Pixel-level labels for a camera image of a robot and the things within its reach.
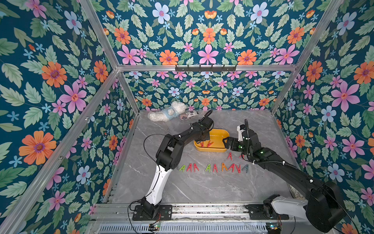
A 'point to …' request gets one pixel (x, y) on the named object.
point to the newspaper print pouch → (188, 115)
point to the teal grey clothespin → (245, 167)
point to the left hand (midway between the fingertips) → (206, 136)
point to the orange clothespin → (223, 165)
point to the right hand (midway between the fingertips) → (229, 140)
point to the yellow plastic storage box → (215, 144)
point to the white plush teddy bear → (176, 108)
